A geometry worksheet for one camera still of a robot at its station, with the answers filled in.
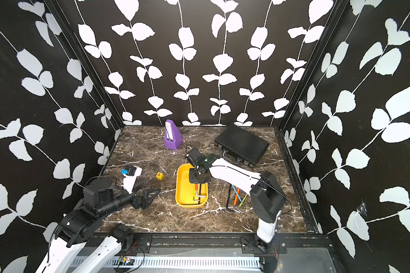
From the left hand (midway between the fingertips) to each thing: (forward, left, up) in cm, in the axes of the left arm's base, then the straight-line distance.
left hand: (154, 184), depth 66 cm
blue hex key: (+5, -37, -25) cm, 45 cm away
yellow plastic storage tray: (+7, -9, -23) cm, 26 cm away
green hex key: (-1, -38, -25) cm, 46 cm away
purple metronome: (+39, -1, -17) cm, 43 cm away
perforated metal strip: (-25, -29, -25) cm, 45 cm away
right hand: (+10, -14, -15) cm, 22 cm away
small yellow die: (+16, +5, -23) cm, 28 cm away
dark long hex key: (+2, -32, -26) cm, 41 cm away
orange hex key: (+3, -36, -25) cm, 44 cm away
